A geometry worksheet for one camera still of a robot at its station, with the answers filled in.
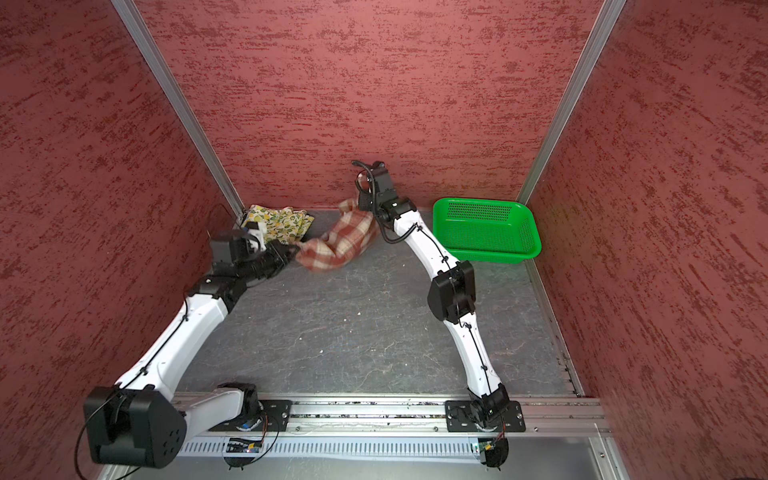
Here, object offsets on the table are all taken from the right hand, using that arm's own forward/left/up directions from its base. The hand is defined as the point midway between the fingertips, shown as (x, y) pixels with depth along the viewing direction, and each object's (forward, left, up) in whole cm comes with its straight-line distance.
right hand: (363, 199), depth 94 cm
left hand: (-22, +16, 0) cm, 27 cm away
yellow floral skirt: (+6, +33, -17) cm, 38 cm away
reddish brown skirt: (-13, +3, -2) cm, 14 cm away
